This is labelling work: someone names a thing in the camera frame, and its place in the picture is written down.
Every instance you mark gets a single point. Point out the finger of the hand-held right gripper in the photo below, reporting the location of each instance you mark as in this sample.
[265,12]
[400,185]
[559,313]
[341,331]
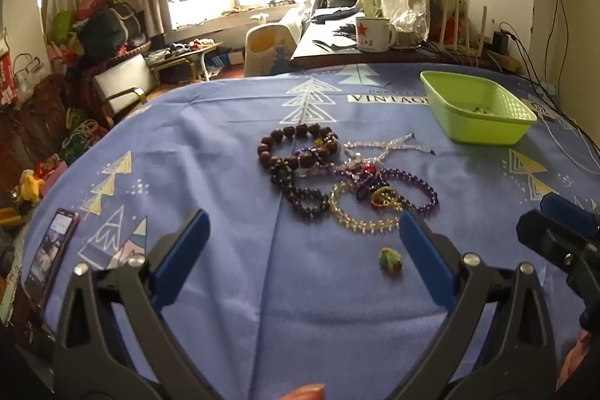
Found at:
[562,208]
[543,236]

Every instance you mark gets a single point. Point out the wooden armchair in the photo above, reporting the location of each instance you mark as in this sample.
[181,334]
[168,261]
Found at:
[122,83]

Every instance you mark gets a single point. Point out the black power adapter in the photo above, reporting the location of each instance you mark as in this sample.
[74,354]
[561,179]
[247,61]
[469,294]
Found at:
[499,41]

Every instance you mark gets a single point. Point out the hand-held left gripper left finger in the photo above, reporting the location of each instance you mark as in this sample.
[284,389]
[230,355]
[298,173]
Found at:
[183,254]

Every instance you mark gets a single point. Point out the person's right hand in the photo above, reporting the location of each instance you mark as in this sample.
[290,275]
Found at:
[576,358]

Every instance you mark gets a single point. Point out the green plastic basket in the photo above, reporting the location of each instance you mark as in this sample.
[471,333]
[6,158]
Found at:
[468,128]

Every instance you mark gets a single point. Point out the yellow toy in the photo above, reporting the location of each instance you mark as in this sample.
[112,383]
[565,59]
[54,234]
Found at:
[30,187]

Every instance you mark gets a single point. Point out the pile of bags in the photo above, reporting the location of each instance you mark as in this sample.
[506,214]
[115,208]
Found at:
[103,25]

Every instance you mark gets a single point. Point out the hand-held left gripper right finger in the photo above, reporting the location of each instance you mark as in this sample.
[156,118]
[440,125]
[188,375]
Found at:
[424,259]

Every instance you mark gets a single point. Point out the low wooden table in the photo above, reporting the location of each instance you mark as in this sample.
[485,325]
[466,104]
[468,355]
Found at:
[187,53]

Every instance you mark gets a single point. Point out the person's left hand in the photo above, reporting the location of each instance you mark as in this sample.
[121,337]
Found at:
[304,393]

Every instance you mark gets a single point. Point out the dark wooden desk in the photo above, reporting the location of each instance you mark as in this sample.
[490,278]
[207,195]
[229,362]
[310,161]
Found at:
[318,53]

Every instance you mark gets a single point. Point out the black smartphone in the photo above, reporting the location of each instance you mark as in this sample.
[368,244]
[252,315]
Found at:
[49,254]

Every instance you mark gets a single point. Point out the white enamel mug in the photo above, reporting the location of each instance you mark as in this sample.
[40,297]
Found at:
[372,37]

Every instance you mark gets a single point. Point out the small colourful charm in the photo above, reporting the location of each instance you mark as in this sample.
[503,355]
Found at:
[390,262]

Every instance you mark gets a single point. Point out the blue printed tablecloth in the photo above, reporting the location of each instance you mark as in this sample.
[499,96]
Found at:
[234,287]

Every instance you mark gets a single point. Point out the white and yellow chair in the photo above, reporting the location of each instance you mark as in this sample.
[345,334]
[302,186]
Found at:
[267,48]

